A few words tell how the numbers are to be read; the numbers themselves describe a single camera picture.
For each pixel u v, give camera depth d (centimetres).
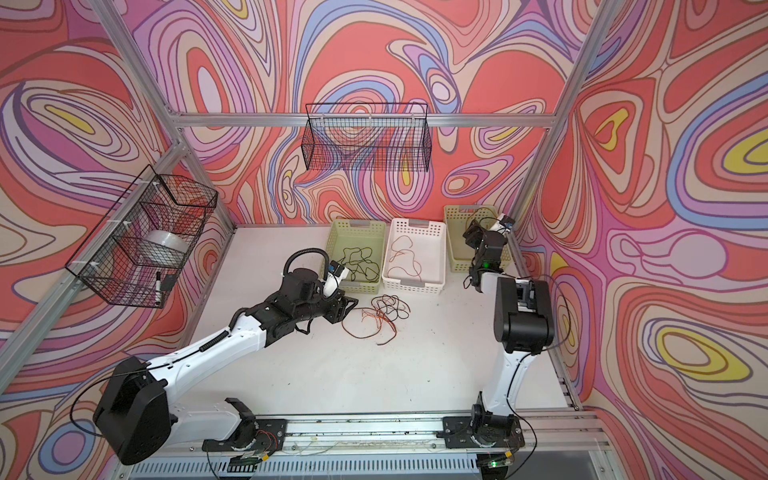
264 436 72
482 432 67
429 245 112
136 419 40
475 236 88
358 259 108
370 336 91
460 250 107
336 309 71
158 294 72
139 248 69
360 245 111
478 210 119
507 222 83
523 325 54
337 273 71
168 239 74
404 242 115
